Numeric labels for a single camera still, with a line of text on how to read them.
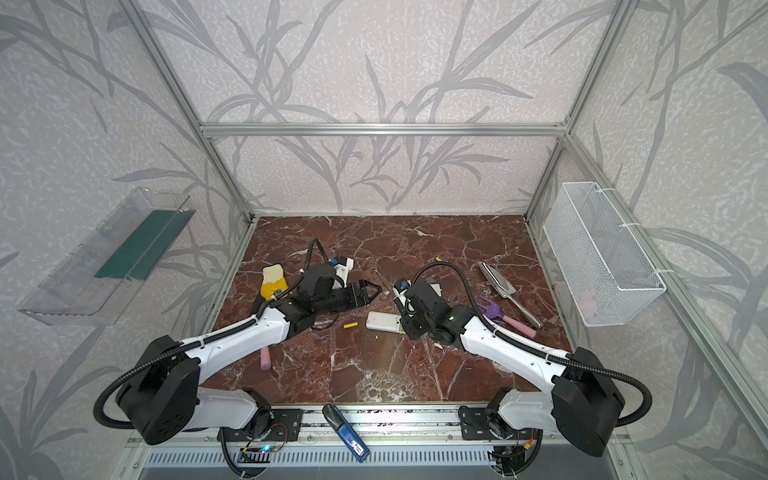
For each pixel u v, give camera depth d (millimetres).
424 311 619
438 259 1079
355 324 912
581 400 399
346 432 691
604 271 624
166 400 410
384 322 921
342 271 770
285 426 722
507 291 990
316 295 644
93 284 640
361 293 737
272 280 992
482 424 741
